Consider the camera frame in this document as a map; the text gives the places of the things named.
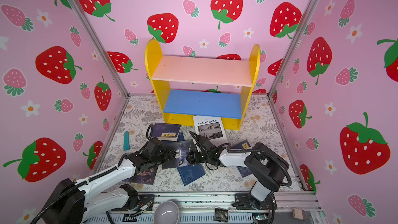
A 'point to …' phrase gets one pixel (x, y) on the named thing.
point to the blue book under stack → (181, 137)
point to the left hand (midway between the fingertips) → (172, 155)
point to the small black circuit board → (221, 215)
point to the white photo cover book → (212, 127)
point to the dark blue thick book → (166, 131)
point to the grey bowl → (166, 212)
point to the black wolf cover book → (184, 145)
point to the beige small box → (298, 213)
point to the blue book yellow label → (190, 173)
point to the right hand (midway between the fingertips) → (189, 158)
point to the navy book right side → (244, 171)
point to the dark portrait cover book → (147, 177)
